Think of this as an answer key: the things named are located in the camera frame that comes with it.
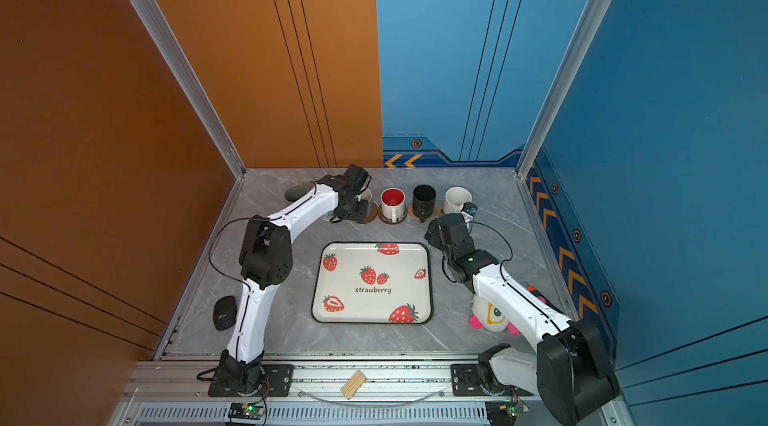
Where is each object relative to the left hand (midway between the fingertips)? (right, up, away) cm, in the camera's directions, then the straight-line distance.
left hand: (361, 212), depth 101 cm
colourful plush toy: (+35, -26, -23) cm, 50 cm away
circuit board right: (+37, -47, -30) cm, 66 cm away
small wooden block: (+1, -41, -28) cm, 50 cm away
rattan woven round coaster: (+27, 0, +5) cm, 27 cm away
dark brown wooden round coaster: (+10, -3, +2) cm, 10 cm away
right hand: (+23, -4, -15) cm, 28 cm away
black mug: (+21, +4, -1) cm, 22 cm away
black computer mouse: (-36, -27, -18) cm, 49 cm away
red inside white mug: (+11, +5, +2) cm, 12 cm away
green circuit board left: (-24, -46, -30) cm, 60 cm away
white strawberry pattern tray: (+5, -21, -11) cm, 24 cm away
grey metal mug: (-22, +7, -2) cm, 23 cm away
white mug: (+32, +5, +2) cm, 33 cm away
